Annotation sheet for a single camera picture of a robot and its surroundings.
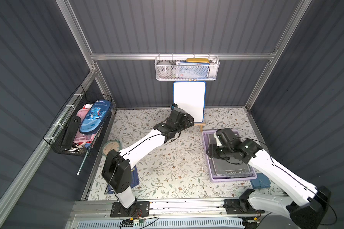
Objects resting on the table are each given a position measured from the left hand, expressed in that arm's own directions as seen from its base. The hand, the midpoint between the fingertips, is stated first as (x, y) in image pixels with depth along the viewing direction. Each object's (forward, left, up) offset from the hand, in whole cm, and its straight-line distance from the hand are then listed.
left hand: (192, 121), depth 80 cm
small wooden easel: (+12, -9, -19) cm, 24 cm away
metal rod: (-29, +51, +2) cm, 59 cm away
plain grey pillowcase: (-20, -18, -19) cm, 33 cm away
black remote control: (-14, +57, +9) cm, 59 cm away
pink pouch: (-15, +53, +5) cm, 56 cm away
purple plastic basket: (+1, -11, -17) cm, 20 cm away
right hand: (-15, -9, -7) cm, 19 cm away
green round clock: (-2, +54, -23) cm, 59 cm away
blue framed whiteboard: (+19, 0, +2) cm, 20 cm away
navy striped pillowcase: (-25, +34, -25) cm, 48 cm away
